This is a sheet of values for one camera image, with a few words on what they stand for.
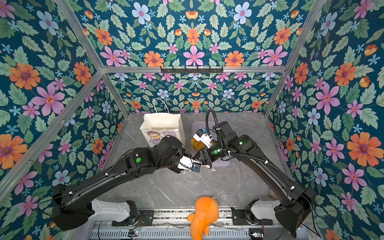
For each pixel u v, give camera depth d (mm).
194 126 1112
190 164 540
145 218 736
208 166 595
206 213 676
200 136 607
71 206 382
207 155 564
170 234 704
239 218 733
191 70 922
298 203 377
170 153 472
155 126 951
